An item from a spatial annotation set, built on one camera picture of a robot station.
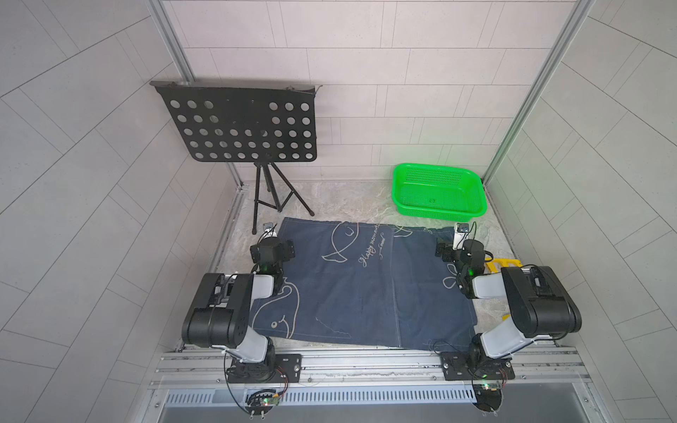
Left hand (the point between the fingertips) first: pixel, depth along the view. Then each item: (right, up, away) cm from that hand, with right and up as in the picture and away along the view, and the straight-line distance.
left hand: (277, 236), depth 95 cm
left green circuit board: (+4, -37, -30) cm, 48 cm away
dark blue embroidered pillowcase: (+33, -15, -8) cm, 36 cm away
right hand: (+63, +1, 0) cm, 63 cm away
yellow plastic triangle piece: (+78, -10, -3) cm, 79 cm away
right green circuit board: (+63, -38, -27) cm, 78 cm away
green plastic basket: (+67, +17, +18) cm, 72 cm away
